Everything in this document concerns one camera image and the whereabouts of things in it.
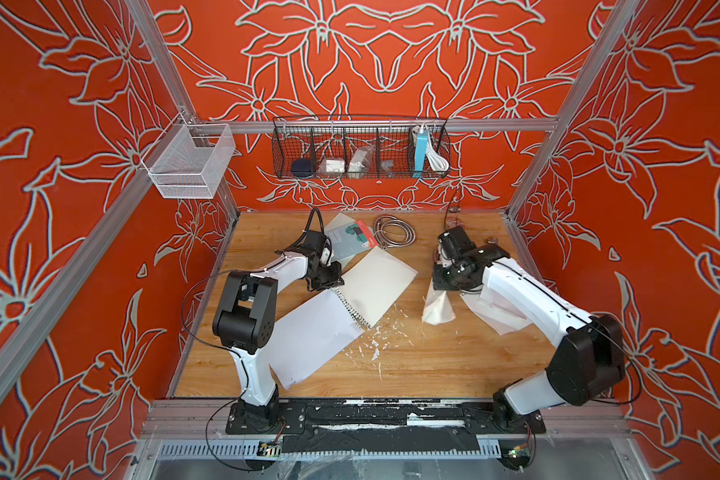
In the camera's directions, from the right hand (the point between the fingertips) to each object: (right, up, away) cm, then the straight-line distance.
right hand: (433, 281), depth 84 cm
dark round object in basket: (-41, +36, +14) cm, 56 cm away
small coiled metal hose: (-10, +20, +30) cm, 38 cm away
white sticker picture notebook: (-35, -15, -2) cm, 38 cm away
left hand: (-27, -1, +11) cm, 29 cm away
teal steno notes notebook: (-25, +12, +27) cm, 39 cm away
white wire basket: (-76, +37, +9) cm, 85 cm away
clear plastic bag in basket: (-21, +38, +8) cm, 44 cm away
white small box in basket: (-29, +34, +3) cm, 44 cm away
